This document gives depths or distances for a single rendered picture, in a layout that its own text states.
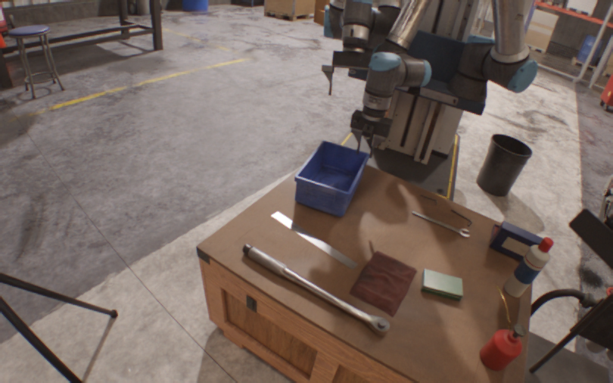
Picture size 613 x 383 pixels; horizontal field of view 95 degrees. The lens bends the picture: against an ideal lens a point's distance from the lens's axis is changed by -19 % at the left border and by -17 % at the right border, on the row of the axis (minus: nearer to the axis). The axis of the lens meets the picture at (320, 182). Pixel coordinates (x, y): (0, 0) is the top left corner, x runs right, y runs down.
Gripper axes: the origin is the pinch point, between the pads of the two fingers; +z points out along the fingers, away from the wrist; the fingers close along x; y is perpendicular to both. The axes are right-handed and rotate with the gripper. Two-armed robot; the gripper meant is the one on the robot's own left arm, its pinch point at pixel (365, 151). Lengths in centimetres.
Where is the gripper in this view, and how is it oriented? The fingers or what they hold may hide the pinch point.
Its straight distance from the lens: 118.0
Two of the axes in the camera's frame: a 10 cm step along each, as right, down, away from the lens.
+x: 9.3, 3.0, -2.0
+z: -1.3, 8.1, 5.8
